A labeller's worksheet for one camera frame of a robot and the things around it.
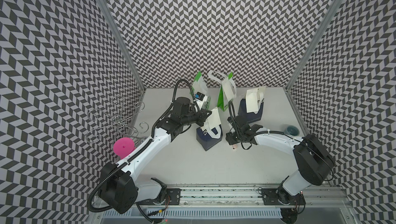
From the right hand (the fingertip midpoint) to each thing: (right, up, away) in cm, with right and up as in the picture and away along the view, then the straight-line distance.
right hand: (230, 139), depth 89 cm
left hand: (-12, +16, -14) cm, 25 cm away
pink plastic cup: (-46, +5, -30) cm, 56 cm away
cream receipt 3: (0, +30, +4) cm, 30 cm away
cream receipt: (+11, +24, -5) cm, 27 cm away
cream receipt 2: (-11, +14, -13) cm, 22 cm away
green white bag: (-3, +22, +14) cm, 26 cm away
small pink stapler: (+2, -3, -3) cm, 4 cm away
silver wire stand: (-67, +13, +1) cm, 69 cm away
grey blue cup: (+37, +6, 0) cm, 37 cm away
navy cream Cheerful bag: (-13, +3, -10) cm, 17 cm away
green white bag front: (-19, +31, +6) cm, 37 cm away
